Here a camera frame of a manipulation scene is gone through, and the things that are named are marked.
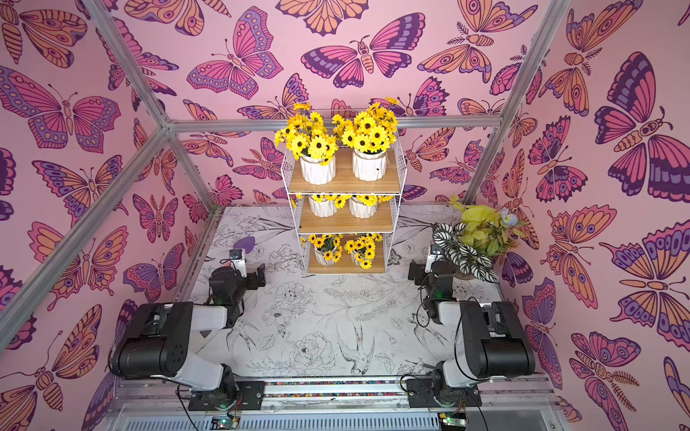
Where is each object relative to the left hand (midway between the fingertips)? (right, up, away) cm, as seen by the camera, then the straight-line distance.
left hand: (253, 262), depth 95 cm
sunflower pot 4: (+39, +4, -4) cm, 39 cm away
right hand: (+62, +1, -1) cm, 62 cm away
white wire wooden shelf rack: (+33, +12, -11) cm, 37 cm away
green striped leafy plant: (+74, +10, -16) cm, 76 cm away
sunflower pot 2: (+39, +19, -16) cm, 46 cm away
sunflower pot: (+27, +19, -14) cm, 36 cm away
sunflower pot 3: (+26, +5, -2) cm, 27 cm away
